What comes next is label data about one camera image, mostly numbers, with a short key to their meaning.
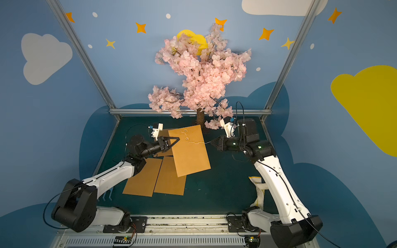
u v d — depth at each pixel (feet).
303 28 2.48
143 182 2.88
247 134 1.71
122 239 2.39
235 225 2.46
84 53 2.78
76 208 1.38
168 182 2.93
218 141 2.17
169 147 2.36
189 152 2.47
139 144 2.05
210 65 2.35
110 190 1.74
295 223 1.22
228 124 2.07
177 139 2.47
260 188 2.68
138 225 2.41
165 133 2.45
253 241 2.40
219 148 1.98
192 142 2.46
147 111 4.17
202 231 2.40
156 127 2.40
